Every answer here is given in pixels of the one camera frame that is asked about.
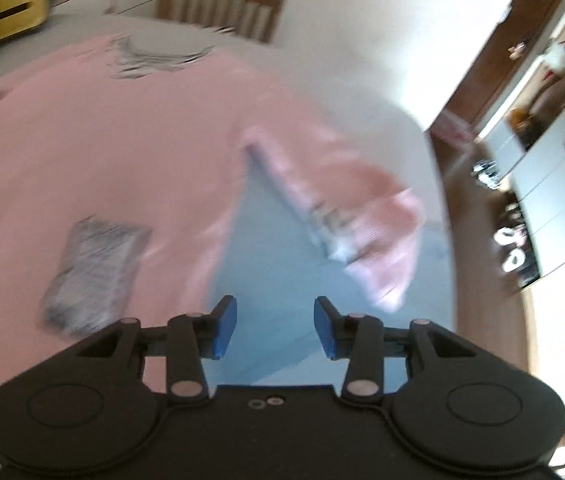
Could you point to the yellow tissue box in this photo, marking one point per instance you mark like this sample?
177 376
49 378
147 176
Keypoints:
17 16

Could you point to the white cabinet wall unit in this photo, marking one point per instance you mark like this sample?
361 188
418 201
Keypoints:
537 177

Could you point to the pink sweater with striped collar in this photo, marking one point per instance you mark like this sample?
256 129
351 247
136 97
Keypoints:
85 134

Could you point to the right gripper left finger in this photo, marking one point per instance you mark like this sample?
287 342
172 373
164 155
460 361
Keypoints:
192 338

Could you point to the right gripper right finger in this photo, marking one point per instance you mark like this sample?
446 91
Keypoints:
359 339

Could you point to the brown wooden chair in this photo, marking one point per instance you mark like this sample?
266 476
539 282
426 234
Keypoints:
254 20

